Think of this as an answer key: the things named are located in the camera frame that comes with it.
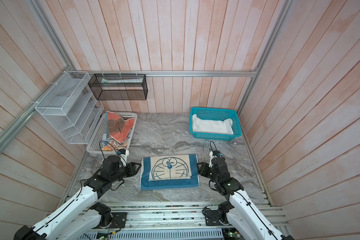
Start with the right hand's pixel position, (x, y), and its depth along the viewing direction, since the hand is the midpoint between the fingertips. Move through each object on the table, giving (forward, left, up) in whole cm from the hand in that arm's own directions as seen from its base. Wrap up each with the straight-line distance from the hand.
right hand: (199, 164), depth 83 cm
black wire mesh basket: (+51, +56, +16) cm, 78 cm away
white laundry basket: (+14, +67, -2) cm, 68 cm away
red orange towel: (+31, +59, -6) cm, 67 cm away
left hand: (-3, +34, +1) cm, 34 cm away
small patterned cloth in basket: (+15, +57, -4) cm, 59 cm away
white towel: (+33, -22, -7) cm, 41 cm away
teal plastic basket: (+45, -16, -5) cm, 48 cm away
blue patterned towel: (-2, +23, -7) cm, 24 cm away
